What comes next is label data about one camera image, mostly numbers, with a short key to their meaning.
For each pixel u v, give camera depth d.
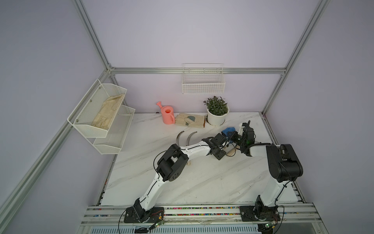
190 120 1.14
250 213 0.73
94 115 0.77
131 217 0.73
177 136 1.05
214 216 0.74
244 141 0.79
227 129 0.99
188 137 1.04
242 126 0.92
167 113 1.07
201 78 0.94
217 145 0.76
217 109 1.00
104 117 0.77
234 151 0.96
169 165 0.56
